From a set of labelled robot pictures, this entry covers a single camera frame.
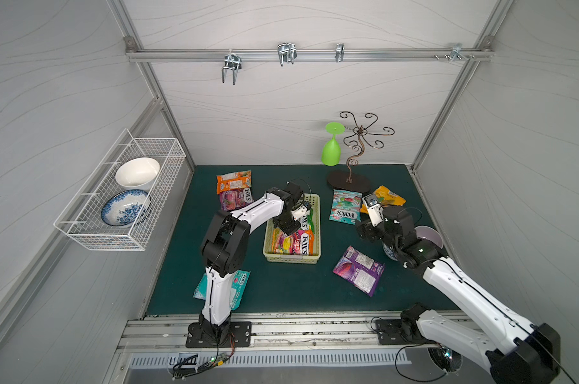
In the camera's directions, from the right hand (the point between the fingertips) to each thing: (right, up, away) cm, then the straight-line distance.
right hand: (373, 212), depth 79 cm
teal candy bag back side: (-46, -28, +2) cm, 54 cm away
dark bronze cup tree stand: (0, +12, +35) cm, 37 cm away
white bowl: (-74, +13, -7) cm, 76 cm away
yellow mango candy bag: (+14, +4, +25) cm, 29 cm away
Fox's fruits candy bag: (-24, -13, +12) cm, 30 cm away
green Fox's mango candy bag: (-21, -6, +20) cm, 30 cm away
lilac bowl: (+26, -10, +17) cm, 32 cm away
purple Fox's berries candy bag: (-55, +3, +26) cm, 60 cm away
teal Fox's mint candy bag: (-4, 0, +25) cm, 26 cm away
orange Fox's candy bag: (-56, +11, +33) cm, 65 cm away
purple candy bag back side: (-3, -22, +6) cm, 23 cm away
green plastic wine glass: (-12, +24, +16) cm, 31 cm away
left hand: (-28, -8, +15) cm, 33 cm away
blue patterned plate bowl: (-73, +2, -14) cm, 74 cm away
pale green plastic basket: (-18, +3, +23) cm, 29 cm away
